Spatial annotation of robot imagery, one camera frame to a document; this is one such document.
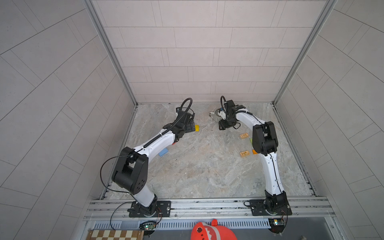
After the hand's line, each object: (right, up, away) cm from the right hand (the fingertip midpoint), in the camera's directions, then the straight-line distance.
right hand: (223, 125), depth 105 cm
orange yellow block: (+7, -9, -41) cm, 42 cm away
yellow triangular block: (-18, -2, -6) cm, 19 cm away
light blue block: (-39, -15, -17) cm, 45 cm away
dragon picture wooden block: (+11, -16, -16) cm, 25 cm away
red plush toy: (-15, -39, -46) cm, 62 cm away
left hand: (-23, +3, -16) cm, 28 cm away
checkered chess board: (-55, -43, -43) cm, 82 cm away
